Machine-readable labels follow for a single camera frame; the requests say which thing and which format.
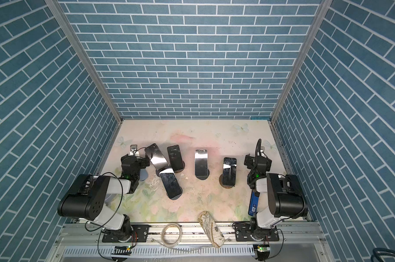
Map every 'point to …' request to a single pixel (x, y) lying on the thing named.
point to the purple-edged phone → (170, 182)
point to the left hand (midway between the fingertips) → (137, 153)
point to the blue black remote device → (253, 203)
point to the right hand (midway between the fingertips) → (258, 154)
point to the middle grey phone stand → (203, 177)
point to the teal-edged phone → (201, 162)
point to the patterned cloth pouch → (211, 228)
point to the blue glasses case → (143, 174)
